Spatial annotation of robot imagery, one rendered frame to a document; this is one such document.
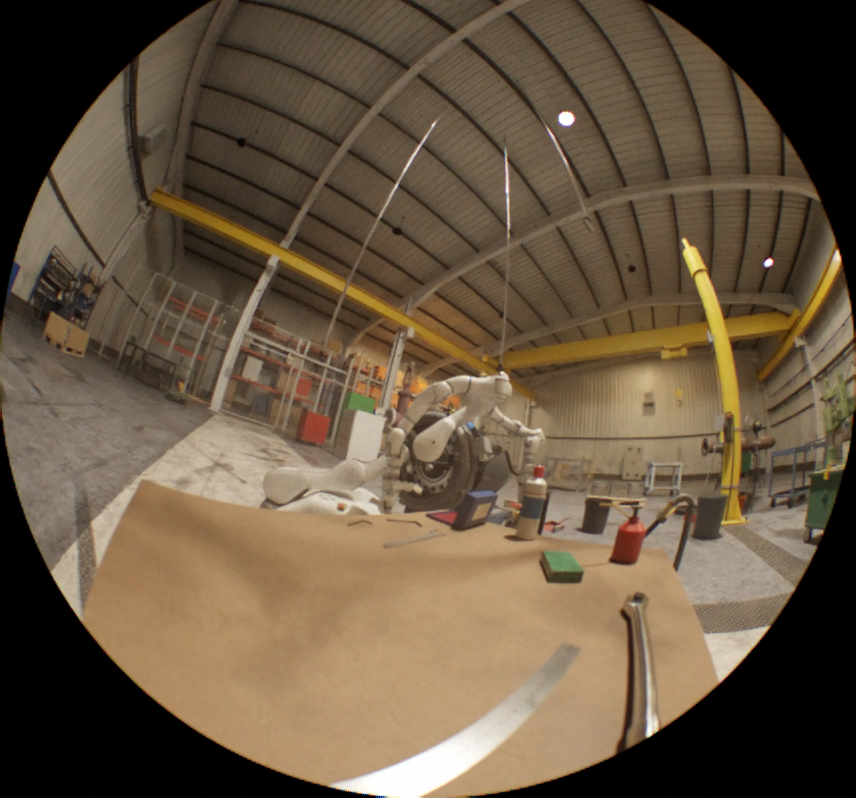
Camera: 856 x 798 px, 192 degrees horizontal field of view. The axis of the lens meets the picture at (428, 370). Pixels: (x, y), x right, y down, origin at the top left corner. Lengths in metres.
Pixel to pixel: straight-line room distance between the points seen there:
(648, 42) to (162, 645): 8.70
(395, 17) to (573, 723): 8.46
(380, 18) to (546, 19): 3.69
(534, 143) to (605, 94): 2.69
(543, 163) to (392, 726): 8.73
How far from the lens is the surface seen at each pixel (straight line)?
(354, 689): 0.28
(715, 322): 4.42
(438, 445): 1.26
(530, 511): 0.80
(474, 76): 7.80
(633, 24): 8.31
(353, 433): 5.51
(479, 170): 8.48
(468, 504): 0.79
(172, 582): 0.37
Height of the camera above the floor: 0.71
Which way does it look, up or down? 17 degrees up
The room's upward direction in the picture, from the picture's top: 12 degrees clockwise
